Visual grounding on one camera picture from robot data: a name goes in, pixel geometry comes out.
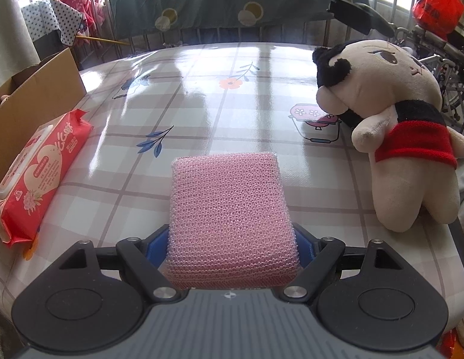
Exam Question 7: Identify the pink mesh sponge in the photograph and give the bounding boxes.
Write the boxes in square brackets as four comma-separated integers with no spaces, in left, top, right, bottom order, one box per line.
[164,152,299,289]

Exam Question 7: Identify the pink round plush toy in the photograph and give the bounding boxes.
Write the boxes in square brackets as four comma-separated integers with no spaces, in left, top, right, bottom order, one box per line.
[0,95,9,105]

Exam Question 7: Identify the pink wet wipes pack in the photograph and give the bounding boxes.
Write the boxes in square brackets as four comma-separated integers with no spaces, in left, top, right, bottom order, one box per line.
[0,109,93,247]

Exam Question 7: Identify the checked plastic tablecloth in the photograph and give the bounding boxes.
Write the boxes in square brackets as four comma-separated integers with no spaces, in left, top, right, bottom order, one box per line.
[0,43,464,327]

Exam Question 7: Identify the black-haired boy plush doll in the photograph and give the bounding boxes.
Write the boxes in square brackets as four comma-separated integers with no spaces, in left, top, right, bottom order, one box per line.
[312,40,464,232]

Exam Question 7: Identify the brown cardboard box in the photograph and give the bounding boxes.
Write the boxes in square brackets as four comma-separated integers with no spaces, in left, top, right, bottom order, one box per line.
[0,49,87,182]

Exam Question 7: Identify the wheelchair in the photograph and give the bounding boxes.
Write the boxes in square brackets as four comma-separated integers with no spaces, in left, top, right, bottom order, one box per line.
[327,0,464,131]

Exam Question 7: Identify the grey curtain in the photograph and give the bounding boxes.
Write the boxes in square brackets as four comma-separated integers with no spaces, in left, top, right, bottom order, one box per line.
[0,0,40,86]

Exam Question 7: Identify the white dotted hanging cloth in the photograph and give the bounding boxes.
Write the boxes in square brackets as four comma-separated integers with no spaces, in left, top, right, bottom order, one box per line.
[21,0,84,47]

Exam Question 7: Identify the red plastic bag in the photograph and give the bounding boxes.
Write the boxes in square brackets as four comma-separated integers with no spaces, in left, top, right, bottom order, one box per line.
[412,0,464,41]

